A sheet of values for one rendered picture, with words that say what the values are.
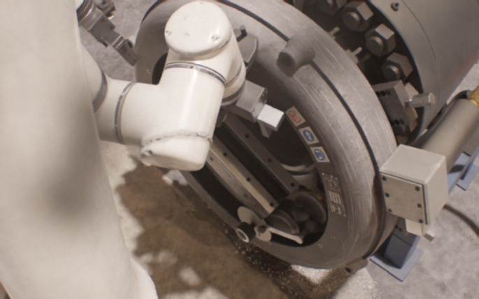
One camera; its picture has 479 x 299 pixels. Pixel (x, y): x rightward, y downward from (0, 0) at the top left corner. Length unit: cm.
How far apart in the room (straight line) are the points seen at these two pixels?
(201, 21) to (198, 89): 9
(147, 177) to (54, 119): 162
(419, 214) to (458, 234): 95
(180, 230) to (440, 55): 104
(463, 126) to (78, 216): 79
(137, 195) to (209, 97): 124
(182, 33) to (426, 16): 72
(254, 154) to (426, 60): 46
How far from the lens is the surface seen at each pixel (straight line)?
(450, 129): 96
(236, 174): 112
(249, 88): 82
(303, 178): 123
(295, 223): 115
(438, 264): 174
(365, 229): 97
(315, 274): 163
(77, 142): 30
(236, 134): 116
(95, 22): 104
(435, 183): 86
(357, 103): 84
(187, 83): 64
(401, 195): 87
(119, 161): 197
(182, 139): 62
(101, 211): 35
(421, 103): 86
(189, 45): 64
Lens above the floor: 146
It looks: 49 degrees down
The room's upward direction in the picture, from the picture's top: 6 degrees counter-clockwise
